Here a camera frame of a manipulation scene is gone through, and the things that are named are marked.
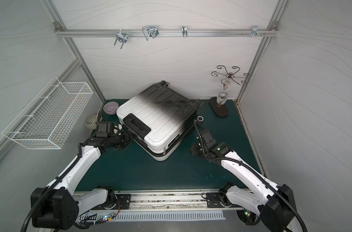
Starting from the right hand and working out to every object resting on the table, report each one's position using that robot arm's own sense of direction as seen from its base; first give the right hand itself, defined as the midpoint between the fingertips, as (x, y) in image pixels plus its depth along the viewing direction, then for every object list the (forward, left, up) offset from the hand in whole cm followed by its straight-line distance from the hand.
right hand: (192, 149), depth 80 cm
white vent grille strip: (-32, +47, -12) cm, 58 cm away
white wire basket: (+2, +71, +20) cm, 74 cm away
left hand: (+4, +33, +3) cm, 33 cm away
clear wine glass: (+32, -19, +11) cm, 39 cm away
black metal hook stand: (+40, -25, -10) cm, 48 cm away
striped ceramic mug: (+23, +74, -8) cm, 78 cm away
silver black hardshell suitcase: (+14, +20, +10) cm, 26 cm away
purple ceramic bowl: (+36, +64, -7) cm, 74 cm away
